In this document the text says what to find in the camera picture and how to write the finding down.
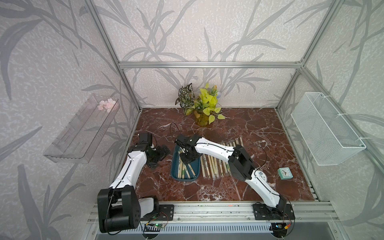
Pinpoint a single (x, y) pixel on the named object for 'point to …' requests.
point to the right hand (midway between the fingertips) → (185, 161)
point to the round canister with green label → (261, 176)
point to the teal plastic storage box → (181, 171)
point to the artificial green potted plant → (202, 105)
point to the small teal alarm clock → (285, 173)
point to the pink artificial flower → (109, 105)
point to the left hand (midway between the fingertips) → (166, 155)
